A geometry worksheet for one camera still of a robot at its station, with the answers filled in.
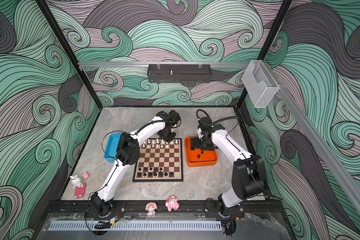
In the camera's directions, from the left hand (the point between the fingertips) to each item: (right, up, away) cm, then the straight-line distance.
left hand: (168, 139), depth 96 cm
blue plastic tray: (-38, -5, +1) cm, 38 cm away
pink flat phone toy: (-47, -26, -18) cm, 56 cm away
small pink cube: (-47, -19, -13) cm, 52 cm away
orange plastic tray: (+20, -11, -4) cm, 23 cm away
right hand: (+18, -4, -10) cm, 21 cm away
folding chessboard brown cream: (-6, -12, -6) cm, 15 cm away
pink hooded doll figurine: (-7, -30, -25) cm, 39 cm away
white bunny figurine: (-47, -19, -20) cm, 55 cm away
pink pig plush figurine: (+3, -28, -25) cm, 38 cm away
